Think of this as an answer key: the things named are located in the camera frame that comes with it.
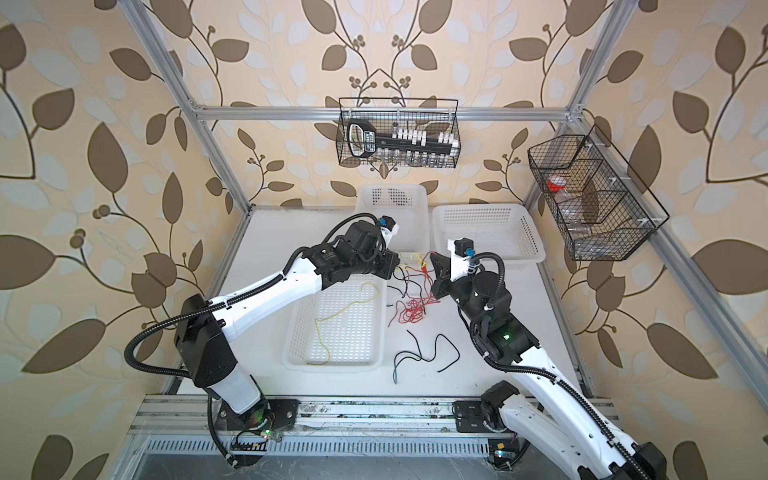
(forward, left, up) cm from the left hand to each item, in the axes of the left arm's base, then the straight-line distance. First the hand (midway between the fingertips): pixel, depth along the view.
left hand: (402, 257), depth 78 cm
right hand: (-4, -8, +6) cm, 11 cm away
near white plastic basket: (-10, +18, -23) cm, 31 cm away
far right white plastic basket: (+29, -39, -21) cm, 53 cm away
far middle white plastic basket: (+41, -2, -20) cm, 46 cm away
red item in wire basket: (+19, -42, +11) cm, 47 cm away
